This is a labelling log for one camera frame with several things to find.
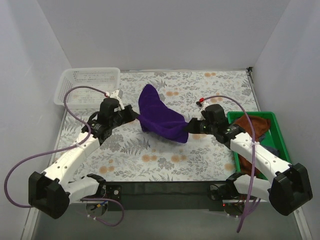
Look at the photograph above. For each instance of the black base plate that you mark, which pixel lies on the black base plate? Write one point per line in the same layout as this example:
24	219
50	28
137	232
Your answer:
171	195

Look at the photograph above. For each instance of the purple towel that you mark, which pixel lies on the purple towel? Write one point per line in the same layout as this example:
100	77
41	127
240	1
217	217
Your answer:
156	117

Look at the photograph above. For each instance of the green plastic bin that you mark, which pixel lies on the green plastic bin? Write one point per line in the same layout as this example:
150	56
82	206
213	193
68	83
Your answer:
274	131

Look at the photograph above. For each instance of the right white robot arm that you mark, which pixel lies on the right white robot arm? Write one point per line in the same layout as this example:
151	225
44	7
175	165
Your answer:
287	187

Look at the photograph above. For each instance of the grey blue towel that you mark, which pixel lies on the grey blue towel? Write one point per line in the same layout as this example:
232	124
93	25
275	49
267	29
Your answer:
266	141

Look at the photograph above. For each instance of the white plastic basket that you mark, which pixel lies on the white plastic basket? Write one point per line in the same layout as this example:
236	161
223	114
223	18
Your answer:
85	88

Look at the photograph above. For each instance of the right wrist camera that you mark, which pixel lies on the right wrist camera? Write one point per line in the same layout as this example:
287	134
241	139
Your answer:
202	103

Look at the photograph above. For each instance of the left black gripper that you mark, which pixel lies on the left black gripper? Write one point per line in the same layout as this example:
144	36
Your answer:
127	113

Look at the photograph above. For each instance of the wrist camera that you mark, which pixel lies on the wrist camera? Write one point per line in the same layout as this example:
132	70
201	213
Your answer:
202	103
117	94

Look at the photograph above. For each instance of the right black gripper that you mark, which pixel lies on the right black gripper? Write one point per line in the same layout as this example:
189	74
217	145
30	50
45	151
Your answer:
194	126

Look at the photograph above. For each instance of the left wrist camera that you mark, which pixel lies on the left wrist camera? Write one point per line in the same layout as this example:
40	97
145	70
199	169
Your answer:
117	94

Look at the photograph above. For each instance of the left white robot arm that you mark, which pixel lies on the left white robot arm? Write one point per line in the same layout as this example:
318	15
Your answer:
52	191

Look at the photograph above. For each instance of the floral table mat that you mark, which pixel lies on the floral table mat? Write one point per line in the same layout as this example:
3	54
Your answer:
130	154

